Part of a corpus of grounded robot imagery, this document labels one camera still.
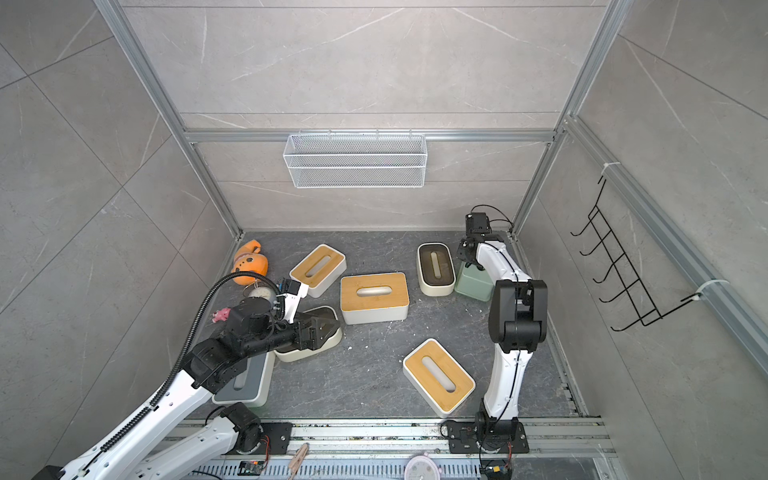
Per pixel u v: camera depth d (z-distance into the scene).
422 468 0.68
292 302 0.62
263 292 0.97
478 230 0.78
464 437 0.73
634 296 0.64
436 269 1.01
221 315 0.95
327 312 0.88
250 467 0.71
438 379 0.81
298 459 0.70
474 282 0.93
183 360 0.48
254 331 0.54
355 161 1.01
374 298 0.90
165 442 0.46
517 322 0.54
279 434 0.73
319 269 1.02
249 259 0.99
